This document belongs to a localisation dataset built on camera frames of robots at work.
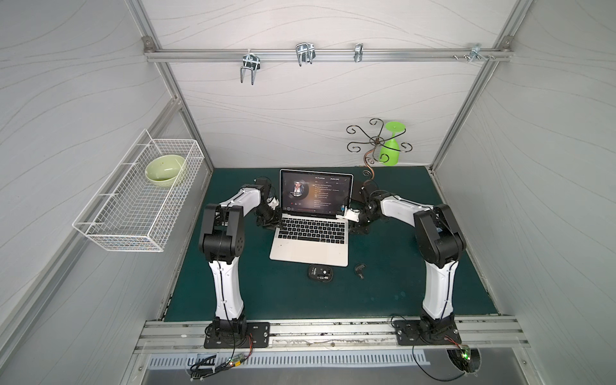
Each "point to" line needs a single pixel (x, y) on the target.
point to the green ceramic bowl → (163, 170)
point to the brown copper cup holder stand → (379, 144)
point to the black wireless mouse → (320, 273)
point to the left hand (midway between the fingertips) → (280, 226)
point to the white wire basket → (135, 206)
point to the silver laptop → (309, 230)
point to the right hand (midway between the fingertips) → (353, 222)
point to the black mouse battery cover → (358, 269)
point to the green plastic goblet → (391, 148)
